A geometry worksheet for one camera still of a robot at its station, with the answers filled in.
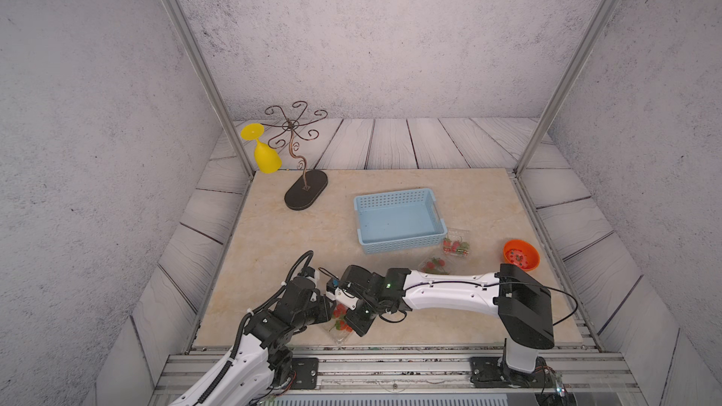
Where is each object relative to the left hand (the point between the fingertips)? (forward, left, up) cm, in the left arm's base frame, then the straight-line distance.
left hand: (338, 306), depth 81 cm
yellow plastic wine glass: (+43, +24, +18) cm, 53 cm away
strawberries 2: (+13, -31, -2) cm, 33 cm away
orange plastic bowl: (+15, -58, +1) cm, 60 cm away
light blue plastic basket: (+33, -20, -5) cm, 39 cm away
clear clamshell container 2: (+12, -34, -2) cm, 37 cm away
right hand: (-6, -4, +3) cm, 8 cm away
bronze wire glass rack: (+51, +13, -2) cm, 53 cm away
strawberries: (-6, -2, +14) cm, 15 cm away
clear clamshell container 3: (+24, -42, -2) cm, 49 cm away
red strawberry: (+19, -39, -1) cm, 43 cm away
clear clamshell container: (-8, -1, 0) cm, 8 cm away
